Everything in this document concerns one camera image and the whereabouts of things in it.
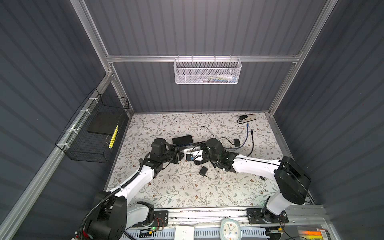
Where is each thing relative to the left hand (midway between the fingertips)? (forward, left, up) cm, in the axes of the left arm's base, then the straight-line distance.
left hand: (189, 146), depth 80 cm
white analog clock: (-37, -17, -15) cm, 44 cm away
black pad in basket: (+9, +43, +11) cm, 46 cm away
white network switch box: (-2, 0, 0) cm, 2 cm away
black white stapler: (+31, -43, -13) cm, 55 cm away
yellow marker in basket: (0, +36, +10) cm, 38 cm away
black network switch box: (+17, +4, -18) cm, 25 cm away
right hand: (+1, -3, -2) cm, 3 cm away
